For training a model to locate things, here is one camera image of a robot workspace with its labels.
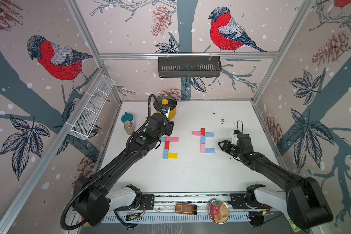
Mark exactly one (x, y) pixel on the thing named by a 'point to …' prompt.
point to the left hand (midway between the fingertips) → (170, 117)
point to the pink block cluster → (196, 133)
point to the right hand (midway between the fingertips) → (220, 142)
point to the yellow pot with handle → (171, 114)
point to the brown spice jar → (129, 126)
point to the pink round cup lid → (219, 211)
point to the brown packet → (185, 208)
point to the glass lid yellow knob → (164, 101)
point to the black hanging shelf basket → (189, 67)
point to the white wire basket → (90, 109)
